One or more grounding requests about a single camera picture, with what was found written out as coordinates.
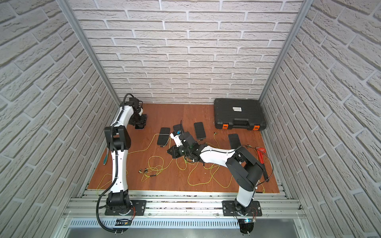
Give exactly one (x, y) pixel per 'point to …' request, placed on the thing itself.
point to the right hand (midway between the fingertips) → (169, 151)
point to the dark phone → (200, 130)
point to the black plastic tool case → (239, 113)
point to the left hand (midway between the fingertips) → (142, 121)
